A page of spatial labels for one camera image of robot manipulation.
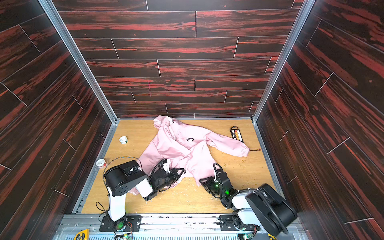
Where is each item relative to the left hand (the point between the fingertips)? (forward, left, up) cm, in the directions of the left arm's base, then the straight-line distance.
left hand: (186, 171), depth 88 cm
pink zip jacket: (+16, 0, 0) cm, 16 cm away
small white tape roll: (+23, +46, -1) cm, 51 cm away
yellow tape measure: (-32, +47, -2) cm, 57 cm away
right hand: (-4, -9, -3) cm, 10 cm away
